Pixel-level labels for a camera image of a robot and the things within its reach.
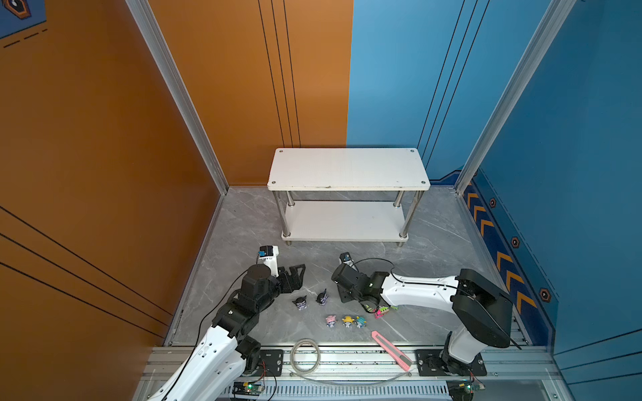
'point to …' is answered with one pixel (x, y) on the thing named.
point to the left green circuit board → (247, 388)
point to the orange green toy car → (394, 307)
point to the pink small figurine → (331, 321)
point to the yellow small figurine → (348, 320)
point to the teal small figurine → (360, 322)
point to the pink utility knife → (405, 363)
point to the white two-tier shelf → (349, 194)
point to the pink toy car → (380, 312)
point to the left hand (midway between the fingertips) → (297, 264)
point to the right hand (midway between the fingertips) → (343, 287)
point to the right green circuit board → (474, 387)
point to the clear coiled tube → (305, 357)
